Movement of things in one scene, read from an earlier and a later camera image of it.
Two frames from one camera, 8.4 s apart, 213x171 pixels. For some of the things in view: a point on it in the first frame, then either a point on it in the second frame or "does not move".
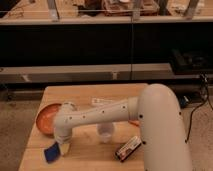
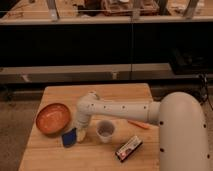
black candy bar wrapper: x=125 y=151 does not move
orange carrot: x=133 y=123 does not move
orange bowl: x=46 y=118 does not move
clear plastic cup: x=105 y=131 does not move
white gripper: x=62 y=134 to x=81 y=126
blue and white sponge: x=55 y=151 to x=72 y=136
